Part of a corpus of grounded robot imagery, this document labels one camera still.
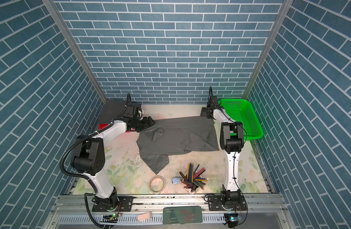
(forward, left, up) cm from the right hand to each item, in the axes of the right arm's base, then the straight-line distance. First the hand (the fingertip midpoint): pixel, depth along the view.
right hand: (206, 111), depth 109 cm
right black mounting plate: (-60, -4, -6) cm, 61 cm away
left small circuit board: (-71, +50, -8) cm, 87 cm away
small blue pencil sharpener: (-51, +18, -4) cm, 54 cm away
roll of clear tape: (-53, +29, -6) cm, 61 cm away
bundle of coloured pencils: (-51, +8, +1) cm, 52 cm away
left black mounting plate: (-64, +43, -6) cm, 78 cm away
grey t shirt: (-24, +30, -5) cm, 39 cm away
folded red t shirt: (-21, +73, +2) cm, 76 cm away
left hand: (-18, +38, +5) cm, 43 cm away
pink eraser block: (-69, +31, -3) cm, 76 cm away
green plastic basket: (+8, -29, -5) cm, 31 cm away
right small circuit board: (-66, -12, -7) cm, 68 cm away
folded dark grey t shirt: (-5, +72, +2) cm, 72 cm away
